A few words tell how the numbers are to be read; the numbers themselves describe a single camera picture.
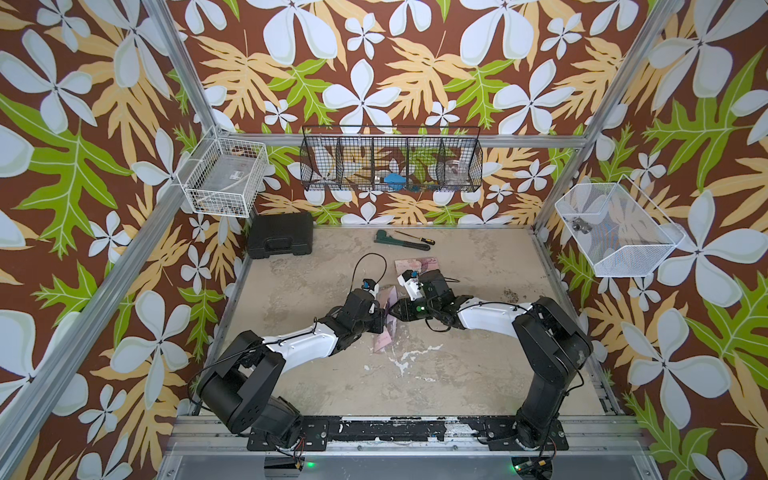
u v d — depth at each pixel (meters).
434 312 0.73
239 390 0.43
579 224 0.85
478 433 0.75
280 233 1.18
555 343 0.50
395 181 0.94
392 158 1.00
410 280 0.84
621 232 0.81
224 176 0.86
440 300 0.74
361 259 0.72
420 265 1.07
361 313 0.71
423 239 1.15
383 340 0.86
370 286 0.80
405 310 0.80
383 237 1.15
